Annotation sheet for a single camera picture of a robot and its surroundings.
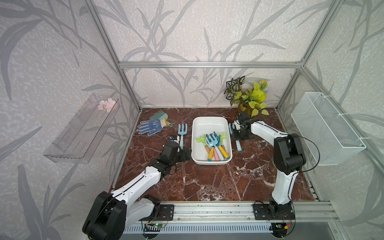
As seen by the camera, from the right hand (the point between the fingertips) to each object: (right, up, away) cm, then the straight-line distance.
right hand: (235, 136), depth 99 cm
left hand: (-32, -7, -13) cm, 35 cm away
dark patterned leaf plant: (0, +34, +6) cm, 35 cm away
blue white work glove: (-59, +6, +10) cm, 60 cm away
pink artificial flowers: (-72, +19, -22) cm, 77 cm away
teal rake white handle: (-15, -3, -2) cm, 15 cm away
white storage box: (-22, +7, +14) cm, 27 cm away
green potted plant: (+10, +22, -5) cm, 25 cm away
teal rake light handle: (+1, -3, -5) cm, 6 cm away
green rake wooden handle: (-21, -3, +3) cm, 22 cm away
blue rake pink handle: (-13, -13, -8) cm, 20 cm away
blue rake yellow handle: (-17, -11, -8) cm, 21 cm away
